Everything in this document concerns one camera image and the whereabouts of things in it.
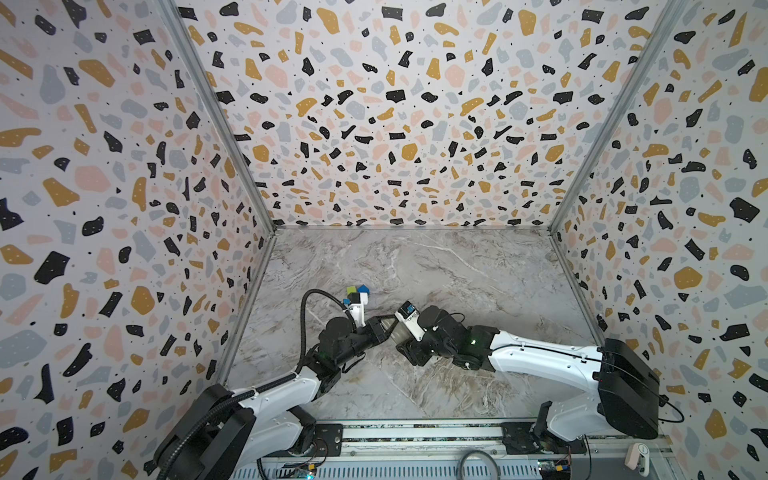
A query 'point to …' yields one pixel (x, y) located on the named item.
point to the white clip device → (638, 458)
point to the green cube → (351, 289)
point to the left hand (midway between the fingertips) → (401, 317)
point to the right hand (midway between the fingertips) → (399, 336)
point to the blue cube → (363, 289)
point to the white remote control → (401, 331)
